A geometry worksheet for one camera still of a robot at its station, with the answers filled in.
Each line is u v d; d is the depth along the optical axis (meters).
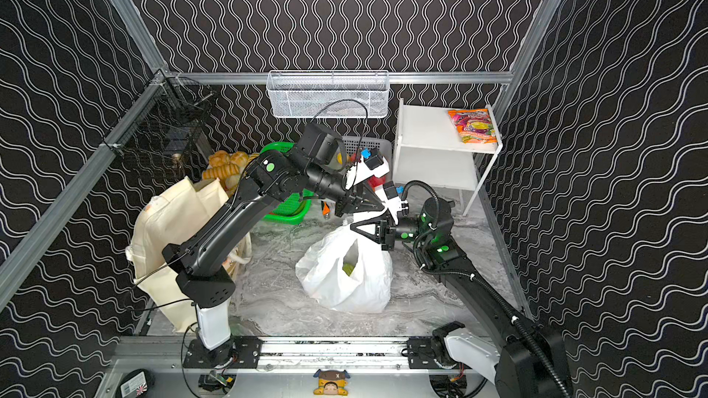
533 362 0.39
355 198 0.52
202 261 0.44
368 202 0.57
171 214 0.76
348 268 0.66
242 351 0.75
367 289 0.71
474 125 0.80
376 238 0.63
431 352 0.74
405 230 0.61
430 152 1.03
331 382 0.68
